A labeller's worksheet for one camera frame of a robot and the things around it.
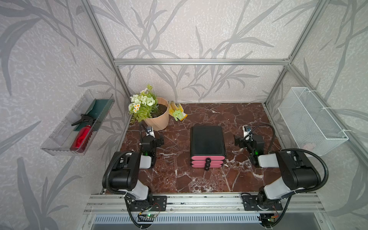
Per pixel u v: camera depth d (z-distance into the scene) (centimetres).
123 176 45
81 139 59
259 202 67
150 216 70
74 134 63
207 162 74
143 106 80
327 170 43
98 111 75
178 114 112
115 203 75
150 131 81
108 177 43
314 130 64
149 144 71
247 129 81
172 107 118
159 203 73
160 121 101
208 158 74
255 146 73
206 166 79
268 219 72
